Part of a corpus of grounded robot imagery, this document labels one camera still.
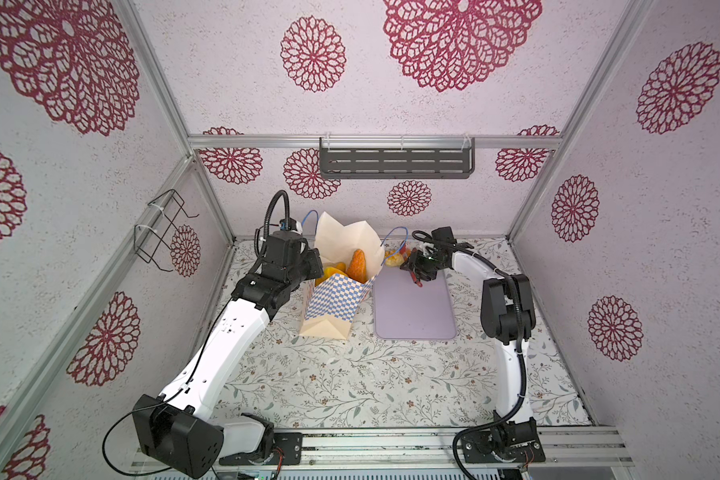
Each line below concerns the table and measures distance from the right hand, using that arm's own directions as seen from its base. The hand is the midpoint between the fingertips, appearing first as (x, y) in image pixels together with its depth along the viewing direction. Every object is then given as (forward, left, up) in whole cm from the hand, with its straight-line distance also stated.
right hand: (406, 264), depth 104 cm
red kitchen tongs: (+5, +1, 0) cm, 5 cm away
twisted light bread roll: (+5, +4, -3) cm, 7 cm away
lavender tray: (-14, +1, -7) cm, 16 cm away
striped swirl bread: (-6, +23, +4) cm, 24 cm away
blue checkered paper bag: (-23, +22, +11) cm, 34 cm away
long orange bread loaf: (-9, +16, +8) cm, 20 cm away
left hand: (-18, +27, +21) cm, 38 cm away
